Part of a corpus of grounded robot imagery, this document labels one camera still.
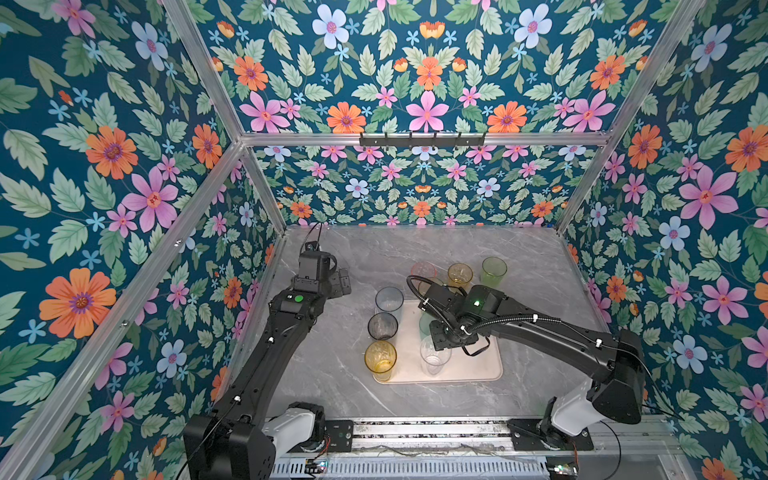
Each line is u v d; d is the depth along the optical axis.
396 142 0.93
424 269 1.06
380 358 0.84
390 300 0.91
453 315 0.55
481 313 0.50
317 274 0.59
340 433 0.74
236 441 0.37
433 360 0.86
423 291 0.58
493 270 1.04
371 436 0.75
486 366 0.86
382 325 0.86
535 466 0.70
